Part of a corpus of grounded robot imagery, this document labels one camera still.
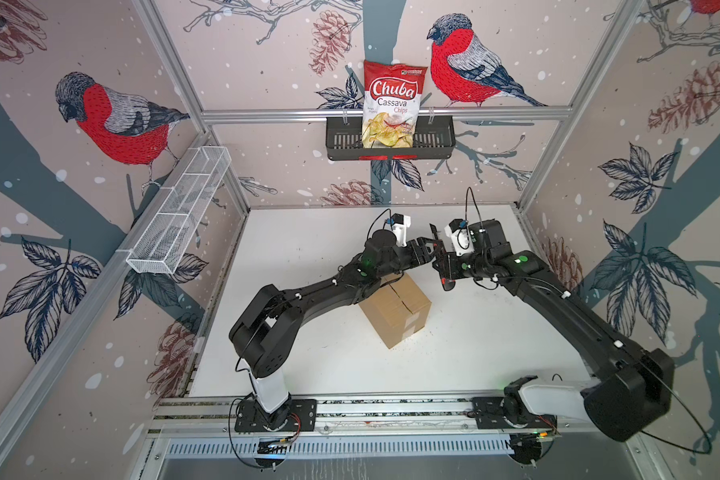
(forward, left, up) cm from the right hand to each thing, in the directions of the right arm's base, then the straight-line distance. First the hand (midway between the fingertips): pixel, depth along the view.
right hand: (433, 268), depth 79 cm
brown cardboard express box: (-11, +10, -4) cm, 15 cm away
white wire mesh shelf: (-2, +68, +14) cm, 69 cm away
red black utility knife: (+5, -1, +3) cm, 6 cm away
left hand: (+1, -1, +7) cm, 7 cm away
